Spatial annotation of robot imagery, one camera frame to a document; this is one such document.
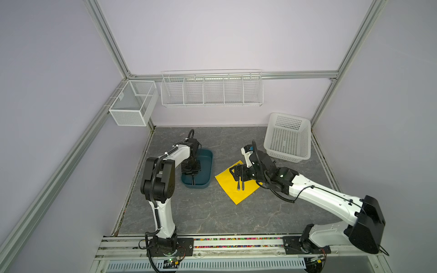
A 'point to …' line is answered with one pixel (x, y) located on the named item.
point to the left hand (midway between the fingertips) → (195, 174)
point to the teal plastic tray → (202, 179)
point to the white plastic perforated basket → (288, 137)
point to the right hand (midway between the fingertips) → (236, 169)
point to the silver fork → (243, 183)
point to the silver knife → (193, 180)
